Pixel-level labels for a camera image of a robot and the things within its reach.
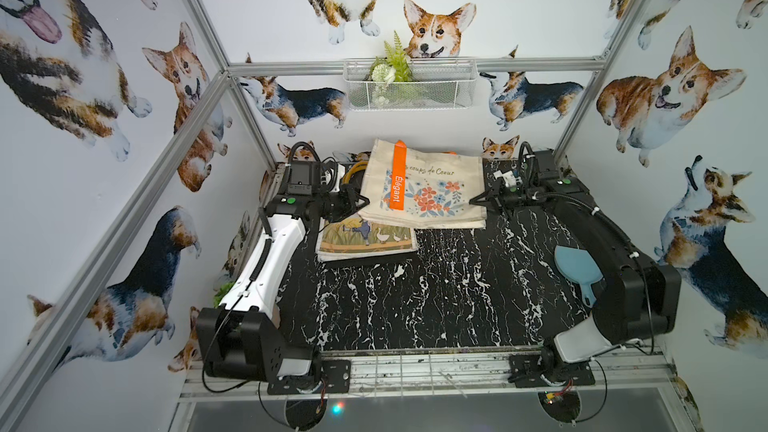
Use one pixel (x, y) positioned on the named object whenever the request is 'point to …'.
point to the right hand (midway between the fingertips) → (468, 199)
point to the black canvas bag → (405, 258)
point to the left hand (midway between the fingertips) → (372, 196)
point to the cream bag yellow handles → (355, 234)
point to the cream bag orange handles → (423, 190)
